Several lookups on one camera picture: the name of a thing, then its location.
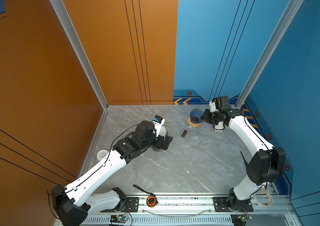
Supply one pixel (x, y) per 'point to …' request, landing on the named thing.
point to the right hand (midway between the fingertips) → (200, 117)
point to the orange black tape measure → (151, 200)
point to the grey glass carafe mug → (156, 149)
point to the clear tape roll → (269, 197)
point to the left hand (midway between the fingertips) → (165, 133)
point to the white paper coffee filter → (163, 131)
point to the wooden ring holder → (194, 125)
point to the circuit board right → (240, 220)
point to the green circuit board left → (119, 218)
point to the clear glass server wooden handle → (185, 132)
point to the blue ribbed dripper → (196, 114)
